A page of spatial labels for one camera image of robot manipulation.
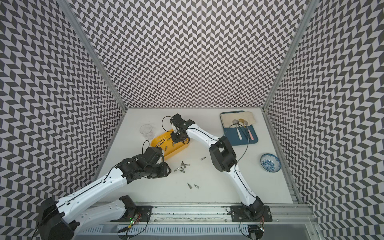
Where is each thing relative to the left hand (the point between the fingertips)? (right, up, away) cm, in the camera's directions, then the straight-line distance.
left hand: (168, 173), depth 77 cm
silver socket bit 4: (+6, -3, +12) cm, 13 cm away
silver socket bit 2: (+6, +1, +13) cm, 14 cm away
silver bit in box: (-4, +15, +23) cm, 28 cm away
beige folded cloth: (+38, +30, +35) cm, 59 cm away
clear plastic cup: (-18, +21, +19) cm, 34 cm away
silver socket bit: (+10, +1, +13) cm, 16 cm away
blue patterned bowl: (+59, +2, +12) cm, 61 cm away
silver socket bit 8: (-5, +11, +20) cm, 23 cm away
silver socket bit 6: (+15, -9, +6) cm, 18 cm away
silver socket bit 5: (+11, -9, +6) cm, 16 cm away
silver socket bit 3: (+3, -1, +10) cm, 10 cm away
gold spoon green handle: (+49, +27, +34) cm, 65 cm away
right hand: (+1, +15, +19) cm, 24 cm away
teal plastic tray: (+44, +17, +25) cm, 54 cm away
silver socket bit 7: (-1, +12, +22) cm, 25 cm away
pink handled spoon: (+51, +26, +32) cm, 66 cm away
